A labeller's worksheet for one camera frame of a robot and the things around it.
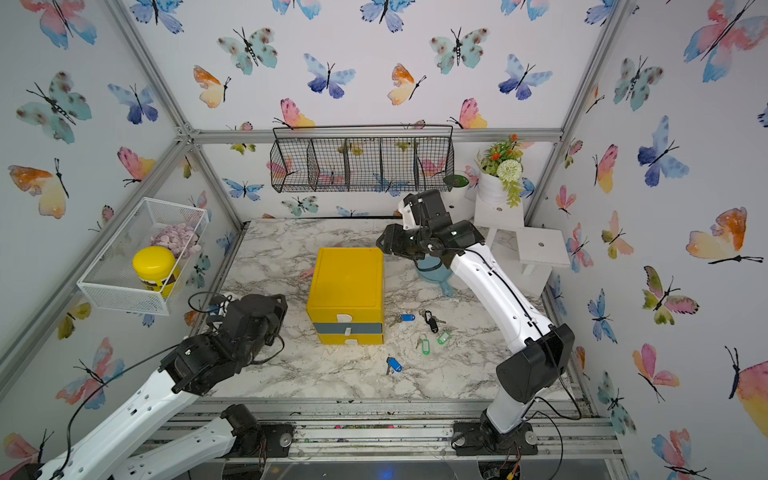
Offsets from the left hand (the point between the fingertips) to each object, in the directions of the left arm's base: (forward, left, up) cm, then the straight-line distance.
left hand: (292, 297), depth 71 cm
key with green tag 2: (0, -39, -25) cm, 46 cm away
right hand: (+12, -22, +7) cm, 26 cm away
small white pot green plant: (+47, -47, -3) cm, 66 cm away
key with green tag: (-1, -33, -26) cm, 42 cm away
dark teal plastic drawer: (-2, -12, -13) cm, 18 cm away
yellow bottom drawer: (-1, -12, -20) cm, 23 cm away
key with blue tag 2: (-7, -24, -25) cm, 35 cm away
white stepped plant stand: (+20, -65, -9) cm, 69 cm away
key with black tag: (+6, -36, -25) cm, 44 cm away
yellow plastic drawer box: (+3, -12, -7) cm, 14 cm away
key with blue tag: (+8, -28, -26) cm, 39 cm away
